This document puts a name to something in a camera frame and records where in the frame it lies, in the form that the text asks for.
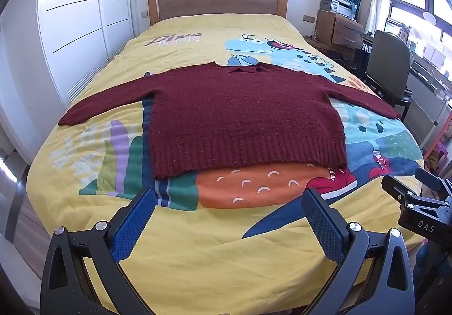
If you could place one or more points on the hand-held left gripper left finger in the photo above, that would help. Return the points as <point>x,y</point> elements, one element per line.
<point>130,230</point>

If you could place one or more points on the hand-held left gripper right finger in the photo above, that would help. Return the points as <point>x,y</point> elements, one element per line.
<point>321,226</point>

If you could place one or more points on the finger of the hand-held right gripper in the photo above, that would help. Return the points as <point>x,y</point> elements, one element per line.
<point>432,179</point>
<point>399,189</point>

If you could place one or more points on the dark red knitted sweater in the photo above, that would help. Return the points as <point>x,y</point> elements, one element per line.
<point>240,117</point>

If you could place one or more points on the bed with yellow dinosaur cover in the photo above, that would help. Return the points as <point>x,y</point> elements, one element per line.
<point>197,265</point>

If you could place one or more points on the white desk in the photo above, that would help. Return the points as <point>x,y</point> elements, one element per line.
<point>429,89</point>

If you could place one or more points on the grey office chair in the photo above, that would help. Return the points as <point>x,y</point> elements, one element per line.
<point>388,57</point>

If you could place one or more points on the wooden dresser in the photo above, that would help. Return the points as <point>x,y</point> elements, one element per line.
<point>339,30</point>

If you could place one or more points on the white printer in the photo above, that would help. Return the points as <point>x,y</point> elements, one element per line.
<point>337,6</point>

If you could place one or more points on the white wardrobe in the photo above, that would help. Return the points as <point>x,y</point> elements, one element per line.
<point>70,18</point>

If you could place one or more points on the wooden bed headboard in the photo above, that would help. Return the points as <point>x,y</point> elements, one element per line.
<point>219,0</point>

